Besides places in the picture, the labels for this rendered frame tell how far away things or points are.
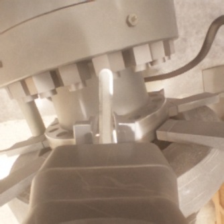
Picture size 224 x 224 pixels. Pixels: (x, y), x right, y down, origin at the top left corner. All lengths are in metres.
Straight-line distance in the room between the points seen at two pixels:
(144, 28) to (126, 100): 0.19
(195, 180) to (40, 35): 0.38
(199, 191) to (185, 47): 1.04
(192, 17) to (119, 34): 1.02
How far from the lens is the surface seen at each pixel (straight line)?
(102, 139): 0.17
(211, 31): 0.51
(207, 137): 0.40
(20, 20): 0.34
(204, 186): 0.37
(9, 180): 0.49
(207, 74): 1.32
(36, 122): 0.87
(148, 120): 0.43
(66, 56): 0.30
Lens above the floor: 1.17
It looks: 73 degrees down
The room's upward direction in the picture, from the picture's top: 170 degrees counter-clockwise
